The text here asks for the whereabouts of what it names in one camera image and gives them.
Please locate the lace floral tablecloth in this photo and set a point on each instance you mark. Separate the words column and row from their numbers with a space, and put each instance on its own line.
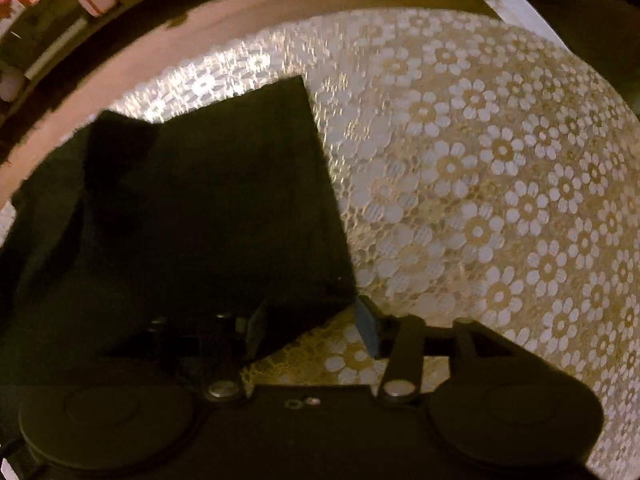
column 488, row 183

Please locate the black garment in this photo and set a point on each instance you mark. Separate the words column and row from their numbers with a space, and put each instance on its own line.
column 219, row 228

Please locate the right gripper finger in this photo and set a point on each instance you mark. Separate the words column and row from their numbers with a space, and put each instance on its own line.
column 400, row 342

